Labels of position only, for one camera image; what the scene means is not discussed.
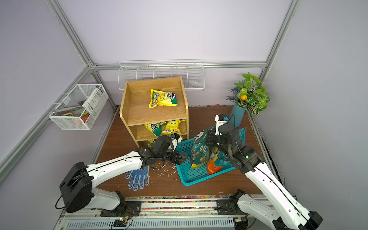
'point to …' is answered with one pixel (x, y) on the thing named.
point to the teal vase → (238, 112)
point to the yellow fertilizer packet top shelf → (159, 98)
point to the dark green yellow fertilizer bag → (202, 152)
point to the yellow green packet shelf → (156, 128)
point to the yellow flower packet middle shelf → (172, 127)
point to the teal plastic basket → (189, 176)
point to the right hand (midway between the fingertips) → (207, 130)
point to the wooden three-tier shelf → (153, 108)
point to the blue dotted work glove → (143, 171)
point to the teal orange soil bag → (223, 159)
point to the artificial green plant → (250, 94)
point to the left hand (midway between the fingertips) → (182, 156)
